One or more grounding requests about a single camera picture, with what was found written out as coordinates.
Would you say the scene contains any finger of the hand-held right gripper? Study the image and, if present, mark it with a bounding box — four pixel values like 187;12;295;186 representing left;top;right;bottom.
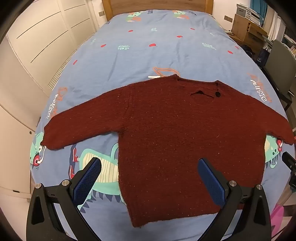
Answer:
282;151;296;186

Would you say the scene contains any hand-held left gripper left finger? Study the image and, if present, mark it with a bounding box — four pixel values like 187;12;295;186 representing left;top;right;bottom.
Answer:
26;157;102;241

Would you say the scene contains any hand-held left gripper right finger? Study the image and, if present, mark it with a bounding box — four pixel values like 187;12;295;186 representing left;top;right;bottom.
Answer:
198;158;272;241

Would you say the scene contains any dark red knit sweater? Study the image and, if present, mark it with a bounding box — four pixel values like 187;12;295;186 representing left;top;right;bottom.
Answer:
43;75;296;229

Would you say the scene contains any pink plastic object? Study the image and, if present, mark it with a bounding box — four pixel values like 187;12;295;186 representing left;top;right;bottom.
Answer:
270;206;284;232

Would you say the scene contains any dark office chair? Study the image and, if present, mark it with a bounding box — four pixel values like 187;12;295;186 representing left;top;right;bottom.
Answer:
263;39;296;112

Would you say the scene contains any bed with blue printed sheet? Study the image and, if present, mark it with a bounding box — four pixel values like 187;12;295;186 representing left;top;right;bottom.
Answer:
29;9;296;241

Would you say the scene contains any wooden desk cabinet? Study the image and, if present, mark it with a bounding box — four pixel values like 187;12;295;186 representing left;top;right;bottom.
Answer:
231;13;270;49

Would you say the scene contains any grey printer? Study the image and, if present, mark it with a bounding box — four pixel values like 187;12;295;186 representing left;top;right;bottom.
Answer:
236;3;253;21

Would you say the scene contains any wooden headboard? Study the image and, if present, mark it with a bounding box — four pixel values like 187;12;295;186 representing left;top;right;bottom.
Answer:
102;0;214;22

